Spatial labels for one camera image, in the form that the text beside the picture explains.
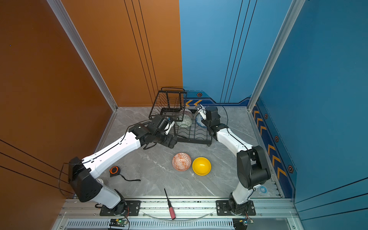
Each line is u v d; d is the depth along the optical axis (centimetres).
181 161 89
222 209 72
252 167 45
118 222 71
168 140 70
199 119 94
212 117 68
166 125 63
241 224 71
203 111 78
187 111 103
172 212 72
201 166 85
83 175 41
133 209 73
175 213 72
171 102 99
